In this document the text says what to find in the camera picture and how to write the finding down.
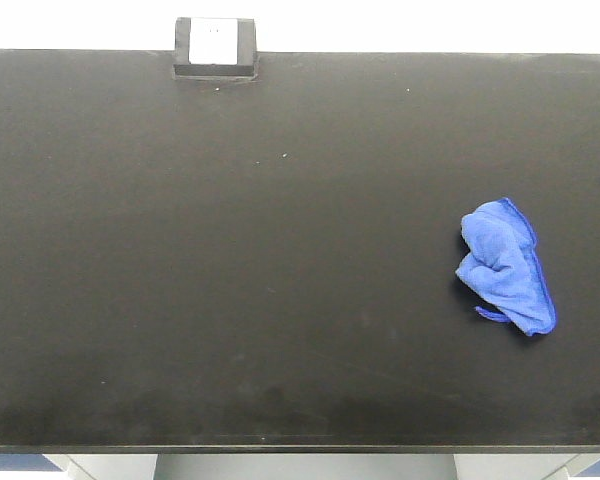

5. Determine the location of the blue cloth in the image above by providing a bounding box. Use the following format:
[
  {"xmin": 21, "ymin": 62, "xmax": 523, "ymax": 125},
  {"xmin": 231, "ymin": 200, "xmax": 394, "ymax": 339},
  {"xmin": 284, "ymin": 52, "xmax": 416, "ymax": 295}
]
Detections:
[{"xmin": 454, "ymin": 196, "xmax": 558, "ymax": 338}]

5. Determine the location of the black outlet box white face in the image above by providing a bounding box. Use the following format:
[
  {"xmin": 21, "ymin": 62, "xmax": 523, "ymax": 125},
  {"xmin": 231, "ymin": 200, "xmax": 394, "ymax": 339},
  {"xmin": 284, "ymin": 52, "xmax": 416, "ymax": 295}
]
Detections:
[{"xmin": 171, "ymin": 16, "xmax": 260, "ymax": 82}]

